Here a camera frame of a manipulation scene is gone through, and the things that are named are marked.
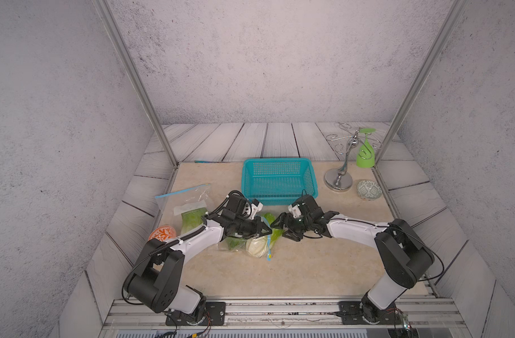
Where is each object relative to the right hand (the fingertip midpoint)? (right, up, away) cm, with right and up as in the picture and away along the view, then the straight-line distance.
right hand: (276, 229), depth 85 cm
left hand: (-1, 0, -5) cm, 5 cm away
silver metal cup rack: (+35, +20, +26) cm, 48 cm away
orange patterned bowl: (-48, -2, +5) cm, 48 cm away
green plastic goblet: (+35, +29, 0) cm, 46 cm away
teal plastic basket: (+3, +19, +29) cm, 35 cm away
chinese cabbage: (-7, -5, -4) cm, 10 cm away
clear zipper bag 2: (-38, +8, +6) cm, 39 cm away
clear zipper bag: (-21, -6, -1) cm, 22 cm away
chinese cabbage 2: (-15, -4, -4) cm, 16 cm away
